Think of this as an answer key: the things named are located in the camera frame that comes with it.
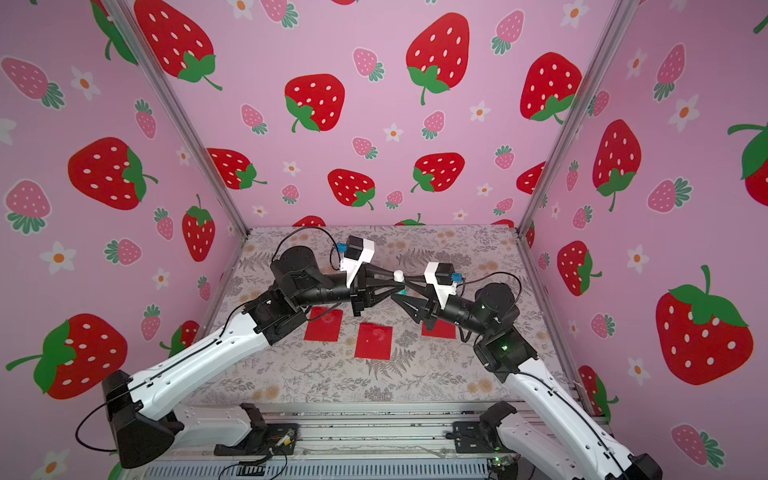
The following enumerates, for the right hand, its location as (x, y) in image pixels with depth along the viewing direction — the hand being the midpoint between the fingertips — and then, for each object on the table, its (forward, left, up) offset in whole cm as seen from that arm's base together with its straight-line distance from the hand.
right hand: (404, 283), depth 61 cm
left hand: (-2, 0, +4) cm, 4 cm away
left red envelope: (+6, +25, -35) cm, 43 cm away
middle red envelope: (+3, +9, -37) cm, 38 cm away
